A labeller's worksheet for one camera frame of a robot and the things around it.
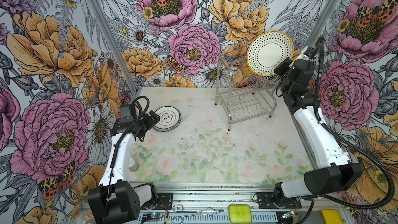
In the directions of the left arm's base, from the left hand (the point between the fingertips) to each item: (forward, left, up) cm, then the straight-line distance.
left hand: (155, 126), depth 81 cm
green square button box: (-37, -41, -15) cm, 57 cm away
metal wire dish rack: (+26, -52, -13) cm, 59 cm away
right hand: (+14, -60, +29) cm, 68 cm away
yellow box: (-38, -82, -16) cm, 91 cm away
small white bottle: (-16, +11, -11) cm, 23 cm away
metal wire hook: (-35, -27, -17) cm, 48 cm away
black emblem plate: (+15, -4, -14) cm, 21 cm away
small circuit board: (-37, -1, -18) cm, 41 cm away
